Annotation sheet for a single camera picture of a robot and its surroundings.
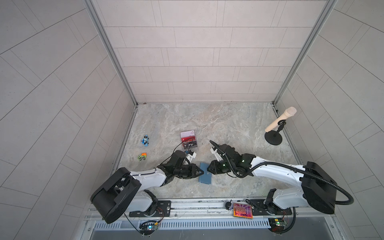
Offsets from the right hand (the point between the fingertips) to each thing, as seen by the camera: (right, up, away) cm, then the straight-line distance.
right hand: (207, 172), depth 77 cm
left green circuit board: (-27, -19, -12) cm, 35 cm away
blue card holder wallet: (-1, -4, +2) cm, 4 cm away
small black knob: (+9, -12, -7) cm, 17 cm away
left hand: (-1, -1, +2) cm, 2 cm away
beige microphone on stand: (+42, +17, +18) cm, 49 cm away
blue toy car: (-39, +14, +17) cm, 44 cm away
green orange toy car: (-37, +6, +9) cm, 39 cm away
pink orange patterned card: (+17, -15, -8) cm, 24 cm away
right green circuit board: (+31, -20, -9) cm, 38 cm away
